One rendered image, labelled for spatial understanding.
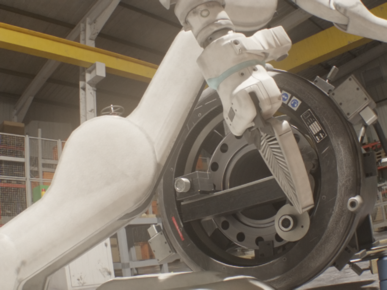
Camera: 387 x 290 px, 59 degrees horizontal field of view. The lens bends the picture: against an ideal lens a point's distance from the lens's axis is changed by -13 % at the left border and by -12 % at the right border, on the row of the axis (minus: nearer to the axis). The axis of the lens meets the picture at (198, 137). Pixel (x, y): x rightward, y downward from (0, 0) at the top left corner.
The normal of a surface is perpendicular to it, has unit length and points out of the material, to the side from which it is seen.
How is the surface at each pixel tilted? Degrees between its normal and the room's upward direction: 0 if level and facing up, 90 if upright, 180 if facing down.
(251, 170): 132
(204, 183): 88
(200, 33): 102
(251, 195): 90
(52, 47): 90
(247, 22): 116
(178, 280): 74
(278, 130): 96
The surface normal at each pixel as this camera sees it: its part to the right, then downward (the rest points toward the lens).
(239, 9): 0.04, -0.03
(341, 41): -0.68, -0.11
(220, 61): -0.48, 0.01
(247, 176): 0.76, 0.22
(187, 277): -0.08, -0.54
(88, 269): 0.72, -0.29
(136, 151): 0.21, -0.34
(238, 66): -0.22, -0.29
